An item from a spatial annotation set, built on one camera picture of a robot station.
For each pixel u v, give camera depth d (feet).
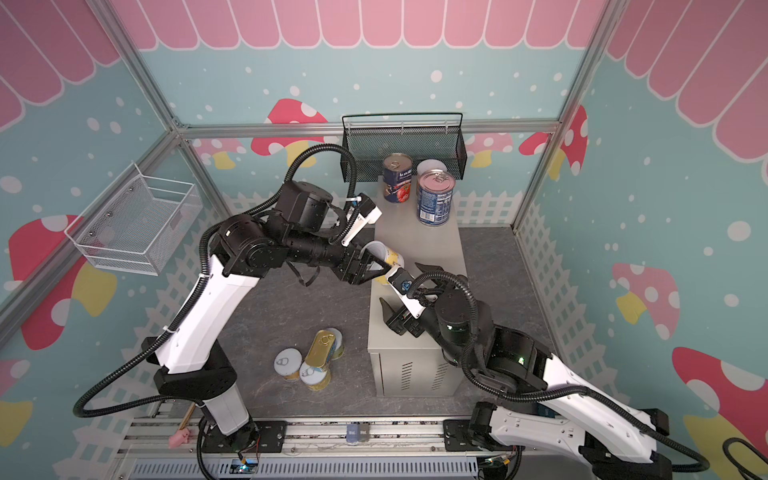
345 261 1.66
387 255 1.84
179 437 2.40
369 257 1.66
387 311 1.69
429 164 2.49
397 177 2.38
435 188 2.17
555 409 1.40
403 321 1.62
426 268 1.74
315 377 2.60
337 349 2.73
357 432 2.44
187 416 2.54
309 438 2.48
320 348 2.64
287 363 2.66
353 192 1.53
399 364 2.01
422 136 3.00
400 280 1.45
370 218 1.68
